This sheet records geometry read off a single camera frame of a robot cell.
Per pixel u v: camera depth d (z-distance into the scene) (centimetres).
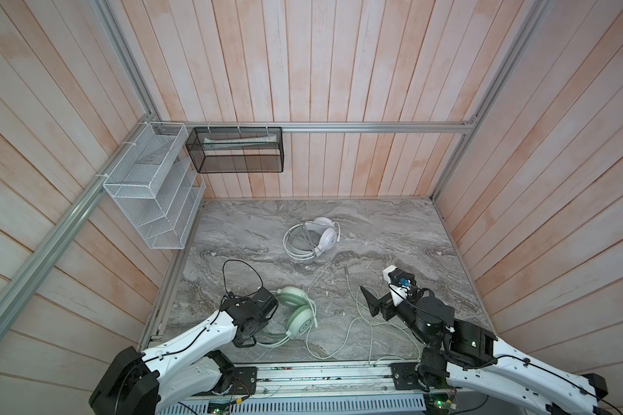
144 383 40
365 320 84
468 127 95
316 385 73
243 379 73
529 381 47
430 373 64
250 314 60
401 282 55
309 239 98
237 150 103
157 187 71
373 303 62
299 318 76
